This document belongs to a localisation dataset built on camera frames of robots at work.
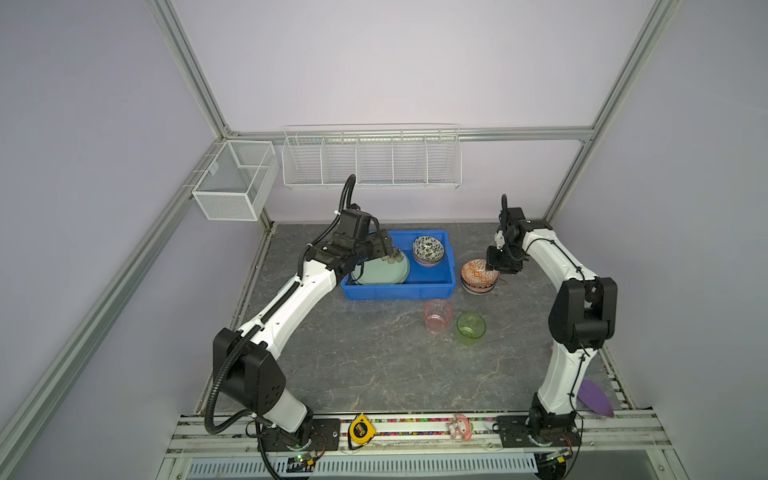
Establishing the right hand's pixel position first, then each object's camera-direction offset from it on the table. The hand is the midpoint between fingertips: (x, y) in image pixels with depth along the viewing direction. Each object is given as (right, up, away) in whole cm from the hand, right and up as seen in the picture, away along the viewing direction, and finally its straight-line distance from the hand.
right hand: (496, 269), depth 94 cm
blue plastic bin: (-22, -5, +8) cm, 24 cm away
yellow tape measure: (-41, -39, -21) cm, 60 cm away
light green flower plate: (-38, -2, +9) cm, 39 cm away
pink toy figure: (-16, -38, -22) cm, 46 cm away
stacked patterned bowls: (-6, -5, -1) cm, 8 cm away
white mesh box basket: (-85, +29, +5) cm, 90 cm away
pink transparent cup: (-19, -15, +1) cm, 24 cm away
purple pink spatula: (+23, -34, -13) cm, 43 cm away
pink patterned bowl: (-21, +1, +8) cm, 23 cm away
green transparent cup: (-9, -17, -3) cm, 20 cm away
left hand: (-36, +7, -13) cm, 39 cm away
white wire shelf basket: (-38, +38, +4) cm, 54 cm away
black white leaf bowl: (-20, +6, +14) cm, 25 cm away
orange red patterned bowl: (-5, -2, +5) cm, 8 cm away
